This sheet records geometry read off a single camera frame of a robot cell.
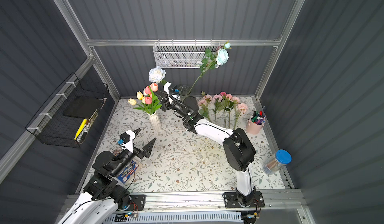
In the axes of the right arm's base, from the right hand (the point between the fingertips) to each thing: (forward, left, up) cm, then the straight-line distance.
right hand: (156, 90), depth 67 cm
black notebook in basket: (+1, +42, -13) cm, 44 cm away
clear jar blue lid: (-24, -56, -24) cm, 66 cm away
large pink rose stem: (+28, -47, -36) cm, 66 cm away
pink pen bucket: (+2, -54, -31) cm, 63 cm away
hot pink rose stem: (+36, -40, -38) cm, 65 cm away
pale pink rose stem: (+22, -51, -37) cm, 67 cm away
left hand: (-17, +4, -12) cm, 21 cm away
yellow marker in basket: (-12, +38, -14) cm, 42 cm away
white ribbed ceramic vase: (+3, +8, -31) cm, 32 cm away
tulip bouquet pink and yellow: (+1, +6, -10) cm, 12 cm away
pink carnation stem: (+31, -34, -37) cm, 60 cm away
